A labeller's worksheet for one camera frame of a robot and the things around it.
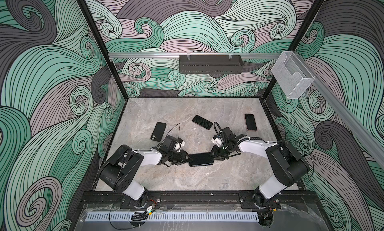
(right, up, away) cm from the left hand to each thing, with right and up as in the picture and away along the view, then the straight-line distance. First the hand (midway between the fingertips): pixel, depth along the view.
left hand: (190, 160), depth 86 cm
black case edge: (-22, +15, +16) cm, 31 cm away
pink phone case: (+40, +19, +18) cm, 48 cm away
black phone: (+5, 0, +1) cm, 5 cm away
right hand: (+11, +1, +1) cm, 12 cm away
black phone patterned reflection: (+9, +21, +19) cm, 30 cm away
